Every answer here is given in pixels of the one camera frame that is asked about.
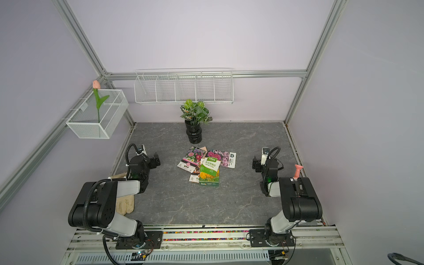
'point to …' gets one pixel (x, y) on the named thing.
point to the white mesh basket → (84, 122)
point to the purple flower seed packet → (227, 159)
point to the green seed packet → (209, 172)
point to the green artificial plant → (195, 114)
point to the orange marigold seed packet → (195, 176)
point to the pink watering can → (297, 171)
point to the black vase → (194, 131)
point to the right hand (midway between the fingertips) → (263, 155)
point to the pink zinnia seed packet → (191, 159)
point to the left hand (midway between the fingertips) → (149, 154)
